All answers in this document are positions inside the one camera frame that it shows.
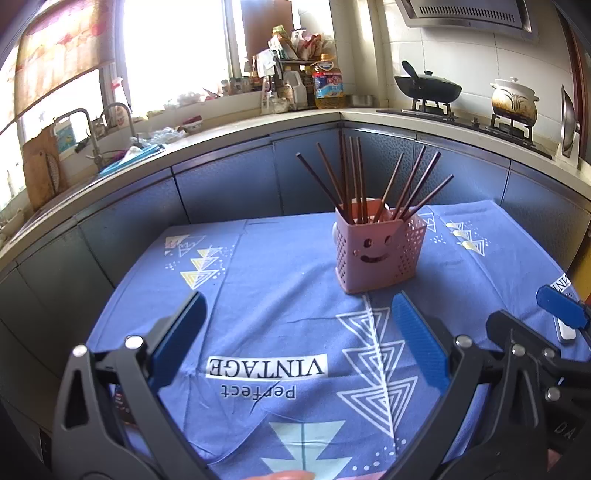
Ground red-brown chopstick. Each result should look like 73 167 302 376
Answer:
394 146 426 220

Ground brown carved-end chopstick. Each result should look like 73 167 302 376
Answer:
373 152 405 223

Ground dark brown wooden chopstick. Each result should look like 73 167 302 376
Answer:
356 137 369 224

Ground reddish brown wooden chopstick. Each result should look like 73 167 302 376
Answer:
349 136 363 224

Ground dark red wooden chopstick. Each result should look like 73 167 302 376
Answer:
295 152 349 223

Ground blue kitchen cabinet fronts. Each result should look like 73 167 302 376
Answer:
0 120 591 393

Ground operator hand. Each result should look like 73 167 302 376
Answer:
245 470 315 480

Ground smartphone with photo screen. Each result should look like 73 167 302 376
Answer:
113 385 136 426

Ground white round-dial device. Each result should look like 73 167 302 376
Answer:
554 317 577 345

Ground pink perforated utensil holder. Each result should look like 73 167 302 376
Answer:
332 198 427 294

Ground blue patterned tablecloth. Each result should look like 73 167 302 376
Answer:
87 201 575 479

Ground gas stove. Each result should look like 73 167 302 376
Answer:
378 99 552 159

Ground steel pot lid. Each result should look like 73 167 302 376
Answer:
556 86 580 166

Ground brown white clay pot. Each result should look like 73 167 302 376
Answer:
490 77 539 127

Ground black wok pan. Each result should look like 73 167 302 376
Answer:
394 60 462 103

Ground wooden cutting board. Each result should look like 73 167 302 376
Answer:
22 125 67 212

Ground chrome sink faucet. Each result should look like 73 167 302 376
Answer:
53 107 105 172

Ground steel range hood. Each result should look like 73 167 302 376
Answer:
396 0 538 43

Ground cooking oil bottle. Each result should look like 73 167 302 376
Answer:
312 53 346 109

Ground white plastic jug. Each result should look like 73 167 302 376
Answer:
283 70 308 110

